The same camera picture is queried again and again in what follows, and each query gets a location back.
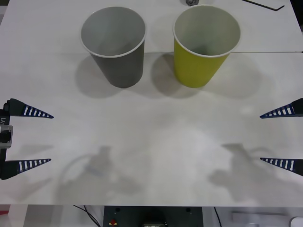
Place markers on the black hex key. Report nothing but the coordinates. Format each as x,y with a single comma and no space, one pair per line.
272,7

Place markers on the black robot base box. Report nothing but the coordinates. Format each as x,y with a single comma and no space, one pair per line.
151,215

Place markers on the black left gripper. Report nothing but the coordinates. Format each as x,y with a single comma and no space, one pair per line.
6,117

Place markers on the yellow-green plastic waste bin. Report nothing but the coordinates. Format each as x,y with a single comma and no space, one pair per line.
194,71

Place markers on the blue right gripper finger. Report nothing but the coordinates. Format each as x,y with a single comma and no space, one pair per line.
287,110
287,163

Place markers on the small grey metal part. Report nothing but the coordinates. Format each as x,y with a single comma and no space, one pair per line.
191,2

